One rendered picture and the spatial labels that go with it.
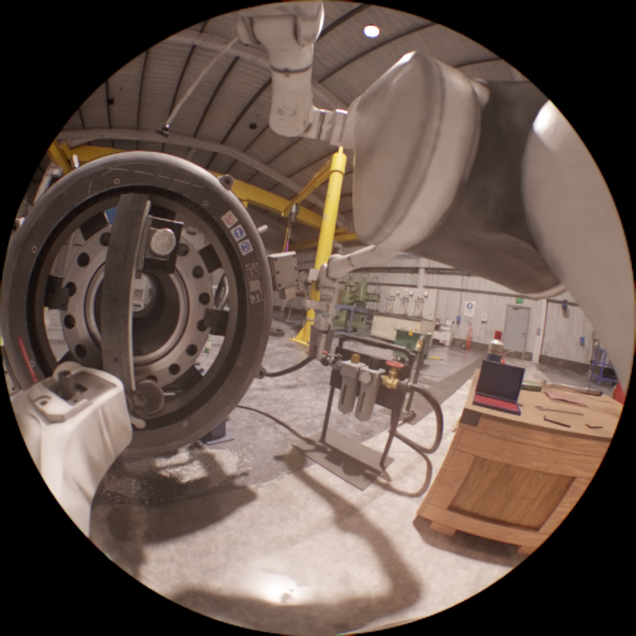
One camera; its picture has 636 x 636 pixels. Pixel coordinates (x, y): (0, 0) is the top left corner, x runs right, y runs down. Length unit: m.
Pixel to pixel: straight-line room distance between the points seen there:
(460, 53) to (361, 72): 3.30
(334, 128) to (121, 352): 0.65
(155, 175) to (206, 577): 0.92
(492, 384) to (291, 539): 0.80
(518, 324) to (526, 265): 10.43
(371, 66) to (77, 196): 8.53
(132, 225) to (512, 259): 0.53
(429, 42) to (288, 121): 7.94
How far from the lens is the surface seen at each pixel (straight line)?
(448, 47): 8.44
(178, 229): 0.44
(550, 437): 0.73
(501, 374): 0.85
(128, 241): 0.48
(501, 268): 0.18
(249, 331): 0.58
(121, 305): 0.48
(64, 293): 0.64
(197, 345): 0.67
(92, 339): 0.65
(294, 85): 0.50
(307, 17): 0.34
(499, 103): 0.15
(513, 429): 0.69
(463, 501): 0.84
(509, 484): 0.80
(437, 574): 0.83
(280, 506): 0.85
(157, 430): 0.60
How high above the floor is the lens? 0.67
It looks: 2 degrees down
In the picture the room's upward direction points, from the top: 9 degrees clockwise
